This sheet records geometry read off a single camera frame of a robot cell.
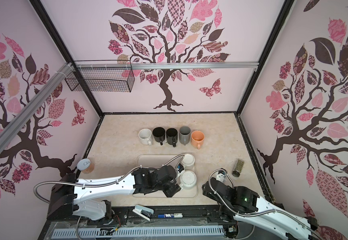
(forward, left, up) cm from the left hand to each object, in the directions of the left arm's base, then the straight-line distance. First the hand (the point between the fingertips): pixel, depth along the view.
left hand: (175, 188), depth 74 cm
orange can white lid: (+14, +53, -5) cm, 55 cm away
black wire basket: (+85, +63, +7) cm, 106 cm away
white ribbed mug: (+5, -7, -1) cm, 8 cm away
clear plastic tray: (+21, +12, -13) cm, 27 cm away
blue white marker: (-11, +2, -8) cm, 14 cm away
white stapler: (-9, +15, -8) cm, 20 cm away
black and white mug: (+35, +11, -3) cm, 37 cm away
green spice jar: (+13, -38, -6) cm, 41 cm away
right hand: (0, -14, 0) cm, 14 cm away
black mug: (+36, +3, -4) cm, 36 cm away
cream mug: (+36, +21, -6) cm, 42 cm away
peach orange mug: (+35, -15, -6) cm, 38 cm away
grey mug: (+33, -6, 0) cm, 34 cm away
